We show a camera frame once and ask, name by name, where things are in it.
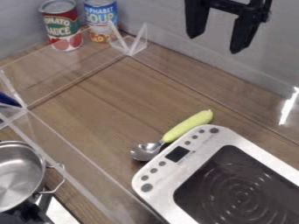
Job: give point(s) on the alphabet soup can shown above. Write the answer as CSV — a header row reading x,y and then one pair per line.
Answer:
x,y
100,12

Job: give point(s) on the clear acrylic corner bracket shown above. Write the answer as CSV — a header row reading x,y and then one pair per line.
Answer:
x,y
126,44

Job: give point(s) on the clear acrylic divider strip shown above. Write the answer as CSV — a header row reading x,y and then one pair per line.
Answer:
x,y
93,183

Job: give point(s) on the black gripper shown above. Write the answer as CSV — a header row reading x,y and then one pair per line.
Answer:
x,y
252,13

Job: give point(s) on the blue object at left edge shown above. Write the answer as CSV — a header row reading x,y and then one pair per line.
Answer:
x,y
8,101

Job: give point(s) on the white and black stove top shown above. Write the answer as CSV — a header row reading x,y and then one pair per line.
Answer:
x,y
213,178

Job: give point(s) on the stainless steel pot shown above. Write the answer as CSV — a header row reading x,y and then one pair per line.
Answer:
x,y
22,168

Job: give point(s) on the tomato sauce can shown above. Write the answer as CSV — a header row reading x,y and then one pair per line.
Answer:
x,y
61,24

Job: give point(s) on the green handled metal spoon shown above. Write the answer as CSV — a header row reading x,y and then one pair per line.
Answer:
x,y
146,150

